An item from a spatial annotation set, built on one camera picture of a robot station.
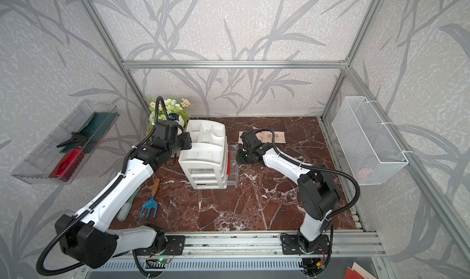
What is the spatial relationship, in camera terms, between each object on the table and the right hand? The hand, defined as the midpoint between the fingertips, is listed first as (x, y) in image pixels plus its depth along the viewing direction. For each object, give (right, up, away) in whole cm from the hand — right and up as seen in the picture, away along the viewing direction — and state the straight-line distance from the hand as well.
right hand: (238, 157), depth 89 cm
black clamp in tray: (-56, +10, -24) cm, 62 cm away
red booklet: (+46, -40, -21) cm, 65 cm away
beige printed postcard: (+24, +9, +22) cm, 34 cm away
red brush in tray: (-53, +2, -31) cm, 62 cm away
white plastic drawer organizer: (-12, 0, -14) cm, 19 cm away
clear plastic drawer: (-3, -12, +4) cm, 13 cm away
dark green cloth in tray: (-57, +13, -18) cm, 61 cm away
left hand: (-21, +11, -10) cm, 26 cm away
